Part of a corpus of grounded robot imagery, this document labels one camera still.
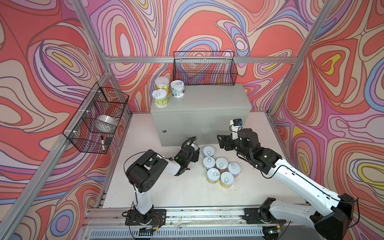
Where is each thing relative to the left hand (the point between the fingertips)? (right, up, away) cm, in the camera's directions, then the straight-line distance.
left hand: (195, 148), depth 96 cm
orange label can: (+15, -8, -10) cm, 20 cm away
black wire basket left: (-51, +14, -24) cm, 58 cm away
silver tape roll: (-44, +17, -24) cm, 53 cm away
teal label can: (+7, -7, -10) cm, 14 cm away
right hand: (+15, +8, -21) cm, 27 cm away
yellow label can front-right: (+17, -15, -16) cm, 27 cm away
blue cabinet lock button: (-19, +11, -8) cm, 24 cm away
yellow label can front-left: (+10, -13, -14) cm, 22 cm away
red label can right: (+22, -10, -12) cm, 27 cm away
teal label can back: (+8, -1, -5) cm, 10 cm away
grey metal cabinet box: (+5, +22, -19) cm, 29 cm away
